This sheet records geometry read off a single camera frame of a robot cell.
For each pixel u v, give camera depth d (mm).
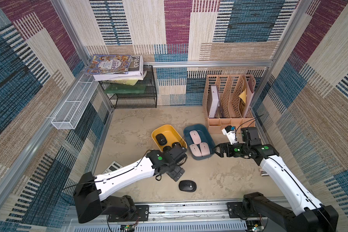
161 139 979
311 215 374
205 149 935
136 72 800
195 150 925
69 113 712
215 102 982
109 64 822
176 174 674
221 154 682
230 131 701
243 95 914
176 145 987
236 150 660
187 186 799
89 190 440
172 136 1015
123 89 1001
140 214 735
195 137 992
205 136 999
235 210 733
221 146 675
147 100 1188
